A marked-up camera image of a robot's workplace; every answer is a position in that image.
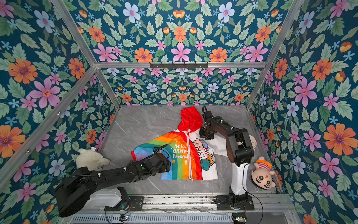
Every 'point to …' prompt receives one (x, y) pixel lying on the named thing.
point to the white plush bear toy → (91, 158)
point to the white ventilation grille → (153, 219)
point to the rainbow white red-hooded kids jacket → (192, 157)
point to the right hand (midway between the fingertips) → (205, 134)
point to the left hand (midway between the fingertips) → (169, 166)
